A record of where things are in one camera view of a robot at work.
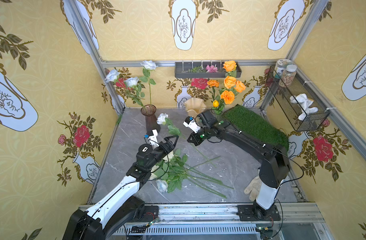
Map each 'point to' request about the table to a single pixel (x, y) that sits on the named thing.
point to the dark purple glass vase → (152, 127)
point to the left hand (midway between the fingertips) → (171, 137)
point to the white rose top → (161, 118)
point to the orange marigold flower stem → (212, 83)
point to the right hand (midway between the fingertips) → (192, 135)
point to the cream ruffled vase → (195, 106)
